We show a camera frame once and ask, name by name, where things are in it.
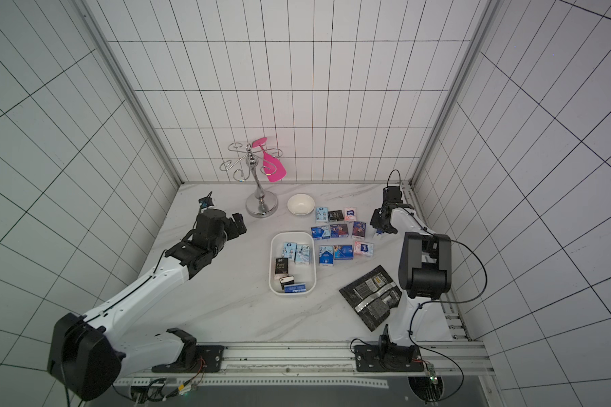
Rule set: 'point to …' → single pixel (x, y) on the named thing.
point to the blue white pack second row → (326, 256)
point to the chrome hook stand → (260, 203)
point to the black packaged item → (373, 295)
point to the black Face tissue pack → (281, 268)
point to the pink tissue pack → (365, 248)
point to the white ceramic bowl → (301, 204)
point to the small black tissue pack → (335, 215)
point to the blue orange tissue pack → (358, 230)
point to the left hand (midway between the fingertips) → (229, 224)
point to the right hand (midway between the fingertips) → (371, 219)
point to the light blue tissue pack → (322, 214)
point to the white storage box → (303, 274)
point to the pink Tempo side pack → (350, 214)
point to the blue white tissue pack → (321, 232)
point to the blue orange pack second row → (343, 252)
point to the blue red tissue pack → (339, 231)
